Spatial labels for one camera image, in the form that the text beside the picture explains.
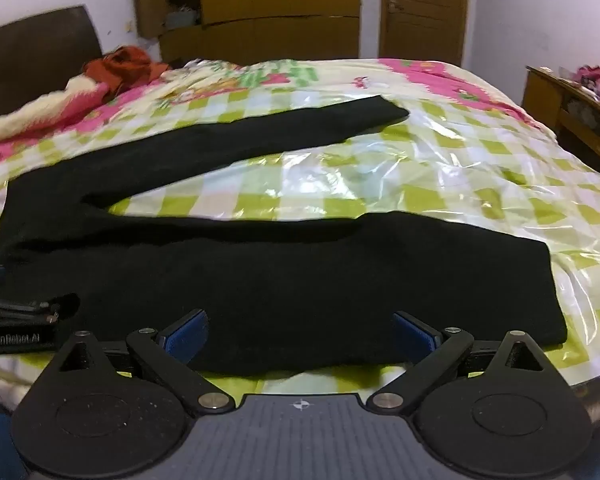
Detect white pink fluffy blanket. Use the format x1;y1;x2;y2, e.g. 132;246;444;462
0;77;112;142

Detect clear plastic sheet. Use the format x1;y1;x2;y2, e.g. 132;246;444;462
105;87;600;381

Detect wooden wardrobe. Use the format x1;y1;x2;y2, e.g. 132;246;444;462
132;0;363;67

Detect black pants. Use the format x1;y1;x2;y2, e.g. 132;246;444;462
0;94;568;376

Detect folded clothes pile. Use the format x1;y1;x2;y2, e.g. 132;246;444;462
165;7;201;31

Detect checkered floral bed sheet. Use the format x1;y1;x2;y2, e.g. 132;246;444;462
0;57;600;411

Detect wooden desk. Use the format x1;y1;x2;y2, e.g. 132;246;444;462
522;65;600;192

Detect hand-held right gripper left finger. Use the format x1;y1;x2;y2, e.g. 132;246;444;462
55;309;234;417

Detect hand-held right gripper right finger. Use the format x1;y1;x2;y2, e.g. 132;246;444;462
365;310;546;417

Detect red cloth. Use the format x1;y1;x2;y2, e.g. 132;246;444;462
82;46;173;98

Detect dark brown headboard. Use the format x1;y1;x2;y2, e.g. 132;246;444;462
0;5;103;123

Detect wooden door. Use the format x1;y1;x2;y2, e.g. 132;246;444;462
379;0;470;67

